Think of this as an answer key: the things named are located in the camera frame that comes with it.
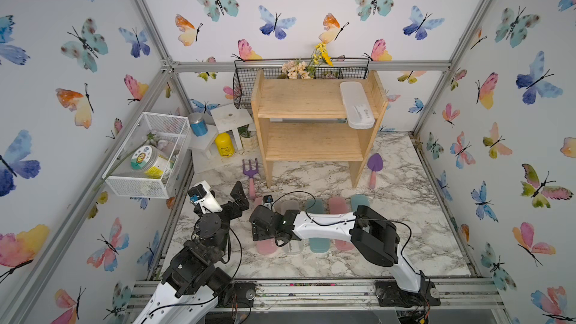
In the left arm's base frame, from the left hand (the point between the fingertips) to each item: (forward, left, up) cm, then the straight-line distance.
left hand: (230, 186), depth 68 cm
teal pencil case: (-9, -27, -27) cm, 40 cm away
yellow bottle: (+33, +12, -18) cm, 39 cm away
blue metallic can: (+34, +20, -6) cm, 40 cm away
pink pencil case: (+8, -38, -29) cm, 48 cm away
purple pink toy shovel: (+29, -59, -29) cm, 72 cm away
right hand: (-3, -6, -24) cm, 25 cm away
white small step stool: (+37, +10, -5) cm, 39 cm away
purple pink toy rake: (+24, +1, -27) cm, 36 cm away
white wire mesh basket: (+19, +22, +4) cm, 29 cm away
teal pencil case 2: (+10, -47, -28) cm, 56 cm away
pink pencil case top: (-10, -8, -24) cm, 28 cm away
